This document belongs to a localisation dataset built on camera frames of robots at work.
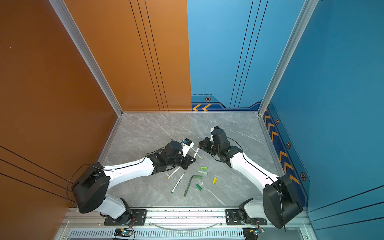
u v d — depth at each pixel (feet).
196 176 2.85
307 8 2.30
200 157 3.08
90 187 1.43
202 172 2.92
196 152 2.69
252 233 2.29
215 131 2.54
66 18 2.38
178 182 2.78
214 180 2.78
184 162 2.40
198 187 2.71
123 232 2.33
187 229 2.31
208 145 2.42
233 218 2.38
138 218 2.43
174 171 2.90
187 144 2.43
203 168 2.95
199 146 2.71
